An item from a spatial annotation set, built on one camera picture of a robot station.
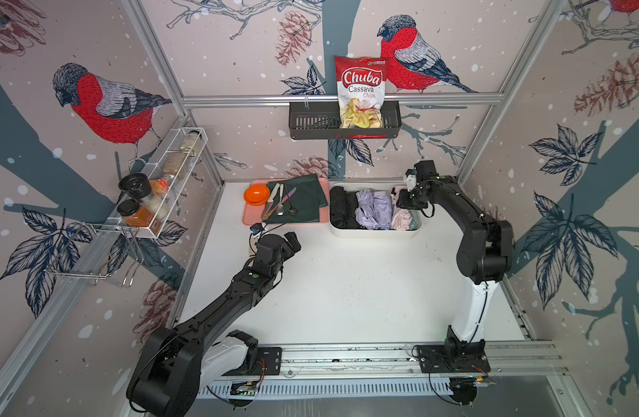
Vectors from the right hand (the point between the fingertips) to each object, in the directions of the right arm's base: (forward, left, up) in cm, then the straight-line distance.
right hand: (399, 201), depth 99 cm
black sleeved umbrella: (-4, +24, -1) cm, 24 cm away
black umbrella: (-1, +18, -2) cm, 19 cm away
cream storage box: (-11, +19, -6) cm, 23 cm away
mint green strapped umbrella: (-4, -7, -4) cm, 9 cm away
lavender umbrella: (-6, +14, +1) cm, 15 cm away
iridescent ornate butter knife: (+4, +51, -10) cm, 52 cm away
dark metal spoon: (+1, +44, -9) cm, 45 cm away
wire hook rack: (-36, +83, +17) cm, 92 cm away
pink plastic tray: (-1, +60, -9) cm, 61 cm away
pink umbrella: (-9, +1, 0) cm, 9 cm away
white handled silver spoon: (+2, +49, -10) cm, 50 cm away
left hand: (-19, +40, +3) cm, 44 cm away
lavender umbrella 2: (-3, +6, -3) cm, 8 cm away
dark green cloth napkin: (+9, +43, -11) cm, 46 cm away
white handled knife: (+7, +54, -11) cm, 56 cm away
